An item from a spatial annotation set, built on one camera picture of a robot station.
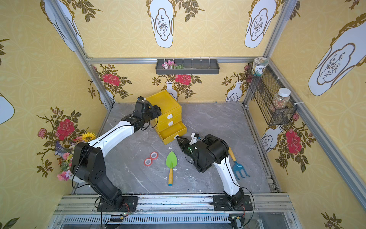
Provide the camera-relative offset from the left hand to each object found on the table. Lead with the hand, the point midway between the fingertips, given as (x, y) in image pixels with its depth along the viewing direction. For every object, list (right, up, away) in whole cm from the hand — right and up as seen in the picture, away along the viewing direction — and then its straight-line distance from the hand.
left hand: (151, 111), depth 92 cm
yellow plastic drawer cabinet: (+11, -8, +2) cm, 14 cm away
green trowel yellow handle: (+13, -32, -3) cm, 34 cm away
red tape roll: (+2, -28, +1) cm, 28 cm away
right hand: (+19, -17, +4) cm, 25 cm away
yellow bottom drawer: (+12, -14, +8) cm, 20 cm away
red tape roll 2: (-1, -31, -3) cm, 32 cm away
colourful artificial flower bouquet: (-39, -22, -19) cm, 49 cm away
